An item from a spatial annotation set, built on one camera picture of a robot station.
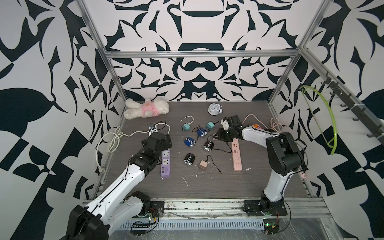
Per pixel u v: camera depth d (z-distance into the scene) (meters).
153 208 0.73
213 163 0.89
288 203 0.70
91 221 0.38
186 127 1.02
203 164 0.87
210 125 1.05
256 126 0.97
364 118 0.55
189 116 1.05
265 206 0.66
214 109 1.11
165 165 0.87
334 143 0.66
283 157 0.51
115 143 0.98
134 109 1.02
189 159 0.87
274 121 1.11
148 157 0.58
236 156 0.89
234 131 0.75
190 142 0.96
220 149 0.94
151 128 0.69
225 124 0.91
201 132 0.99
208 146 0.94
